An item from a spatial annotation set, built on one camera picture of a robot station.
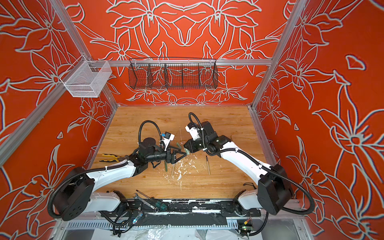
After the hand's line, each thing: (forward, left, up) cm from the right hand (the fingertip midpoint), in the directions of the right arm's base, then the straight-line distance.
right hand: (182, 145), depth 78 cm
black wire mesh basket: (+49, +7, +12) cm, 51 cm away
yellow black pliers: (0, +41, -15) cm, 44 cm away
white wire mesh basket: (+40, +61, +16) cm, 75 cm away
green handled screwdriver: (-26, +12, -15) cm, 32 cm away
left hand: (-4, 0, -1) cm, 4 cm away
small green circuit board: (-35, -30, -17) cm, 50 cm away
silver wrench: (-27, +14, -16) cm, 34 cm away
